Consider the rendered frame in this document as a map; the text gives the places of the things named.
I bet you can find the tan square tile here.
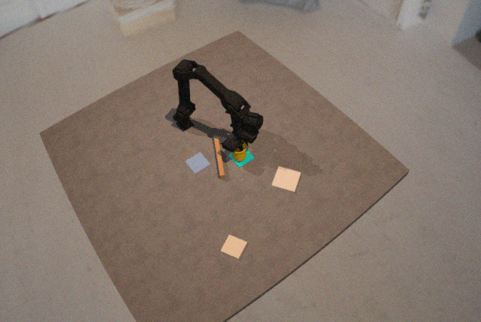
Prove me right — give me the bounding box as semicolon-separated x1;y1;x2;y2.
220;235;247;260

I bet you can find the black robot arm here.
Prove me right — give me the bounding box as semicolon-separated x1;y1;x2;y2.
173;59;264;144

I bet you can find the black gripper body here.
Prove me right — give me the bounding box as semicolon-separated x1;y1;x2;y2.
222;123;246;152

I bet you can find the peach square tile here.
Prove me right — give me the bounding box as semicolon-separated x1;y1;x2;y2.
271;167;301;193

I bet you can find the orange wooden bar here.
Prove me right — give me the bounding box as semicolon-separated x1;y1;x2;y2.
214;138;225;180

